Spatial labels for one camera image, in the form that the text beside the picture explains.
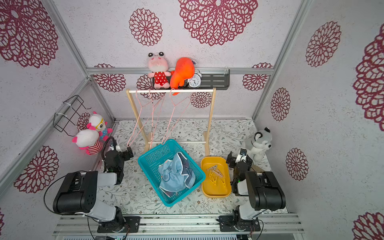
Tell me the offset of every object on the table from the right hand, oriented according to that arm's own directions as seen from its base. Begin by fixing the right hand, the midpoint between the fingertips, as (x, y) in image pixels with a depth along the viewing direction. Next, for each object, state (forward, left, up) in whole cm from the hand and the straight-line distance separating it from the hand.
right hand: (239, 152), depth 90 cm
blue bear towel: (-16, +37, 0) cm, 40 cm away
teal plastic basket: (-5, +55, -5) cm, 55 cm away
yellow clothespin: (-16, +16, -6) cm, 23 cm away
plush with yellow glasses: (+12, +88, +12) cm, 90 cm away
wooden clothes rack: (+22, +18, -10) cm, 30 cm away
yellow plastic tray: (-17, +14, -7) cm, 23 cm away
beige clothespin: (-10, +13, -7) cm, 18 cm away
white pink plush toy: (0, +88, +11) cm, 89 cm away
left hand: (+1, +72, +1) cm, 72 cm away
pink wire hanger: (+12, +73, -7) cm, 75 cm away
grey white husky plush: (+2, -11, +8) cm, 13 cm away
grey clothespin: (-7, +15, -8) cm, 18 cm away
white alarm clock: (+32, +27, +28) cm, 50 cm away
